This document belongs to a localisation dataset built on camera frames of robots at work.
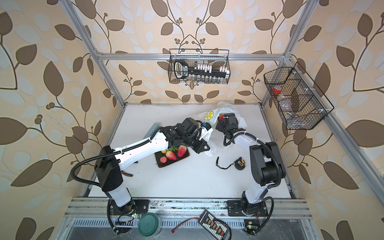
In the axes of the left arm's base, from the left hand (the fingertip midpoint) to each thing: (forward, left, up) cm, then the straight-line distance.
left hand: (211, 148), depth 74 cm
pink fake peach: (+1, +27, -17) cm, 32 cm away
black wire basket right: (+19, -44, +15) cm, 50 cm away
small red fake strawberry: (+2, +23, -15) cm, 27 cm away
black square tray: (0, +24, -18) cm, 30 cm away
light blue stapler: (+21, +40, -16) cm, 48 cm away
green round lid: (-31, +27, -10) cm, 42 cm away
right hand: (+22, -9, -11) cm, 27 cm away
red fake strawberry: (+6, +17, -16) cm, 24 cm away
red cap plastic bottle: (+35, -39, +10) cm, 53 cm away
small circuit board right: (-30, -20, -21) cm, 41 cm away
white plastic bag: (+15, +1, +6) cm, 17 cm away
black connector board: (-30, -1, -18) cm, 35 cm away
